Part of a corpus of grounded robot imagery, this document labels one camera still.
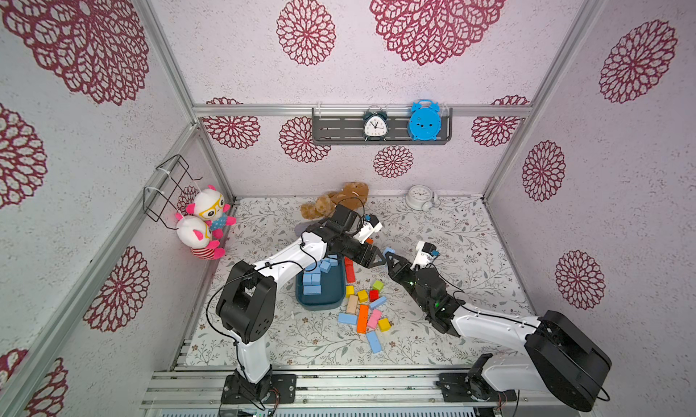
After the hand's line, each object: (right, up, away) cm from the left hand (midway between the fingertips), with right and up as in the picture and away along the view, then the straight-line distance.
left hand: (377, 259), depth 83 cm
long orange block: (-4, -19, +2) cm, 20 cm away
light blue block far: (-1, -25, -2) cm, 25 cm away
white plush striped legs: (-57, +8, 0) cm, 57 cm away
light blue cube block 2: (-14, -3, +14) cm, 20 cm away
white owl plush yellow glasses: (-57, +17, +9) cm, 60 cm away
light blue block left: (-9, -19, +2) cm, 21 cm away
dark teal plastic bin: (-14, -11, +9) cm, 20 cm away
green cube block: (+1, -10, +9) cm, 14 cm away
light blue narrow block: (+1, -15, +5) cm, 16 cm away
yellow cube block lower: (-4, -13, +6) cm, 15 cm away
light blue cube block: (+3, +3, -1) cm, 5 cm away
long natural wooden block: (-8, -15, +4) cm, 18 cm away
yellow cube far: (+2, -20, 0) cm, 21 cm away
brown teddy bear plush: (-7, +23, +26) cm, 35 cm away
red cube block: (-1, -12, +5) cm, 13 cm away
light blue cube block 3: (-17, -4, +12) cm, 21 cm away
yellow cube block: (-9, -11, +6) cm, 16 cm away
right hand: (+2, +2, -3) cm, 4 cm away
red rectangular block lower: (-8, -6, +14) cm, 17 cm away
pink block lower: (-1, -19, +2) cm, 19 cm away
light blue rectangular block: (-21, -11, +8) cm, 25 cm away
